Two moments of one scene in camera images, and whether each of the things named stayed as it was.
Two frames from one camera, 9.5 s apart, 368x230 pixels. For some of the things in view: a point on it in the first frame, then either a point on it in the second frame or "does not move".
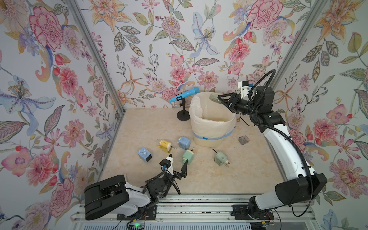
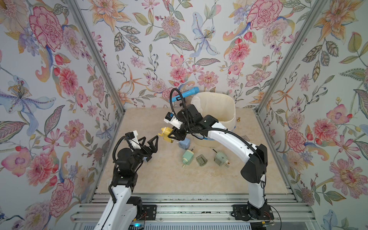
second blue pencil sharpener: x=184 y=143 does not move
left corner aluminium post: x=84 y=26 does not move
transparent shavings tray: x=243 y=140 does not move
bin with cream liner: x=212 y=124 does not move
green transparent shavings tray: x=213 y=97 -> x=201 y=160
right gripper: x=238 y=102 -> x=178 y=134
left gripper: x=182 y=174 -> x=154 y=148
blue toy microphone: x=195 y=90 does not move
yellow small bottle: x=165 y=145 -> x=165 y=131
